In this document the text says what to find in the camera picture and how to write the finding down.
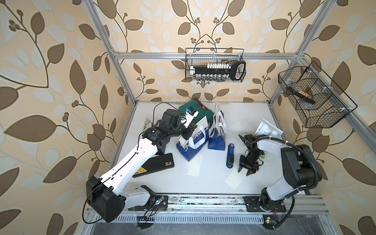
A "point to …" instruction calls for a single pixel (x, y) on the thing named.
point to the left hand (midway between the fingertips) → (193, 123)
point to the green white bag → (266, 128)
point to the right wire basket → (320, 103)
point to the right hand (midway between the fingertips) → (242, 172)
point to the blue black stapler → (230, 154)
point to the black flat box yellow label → (156, 163)
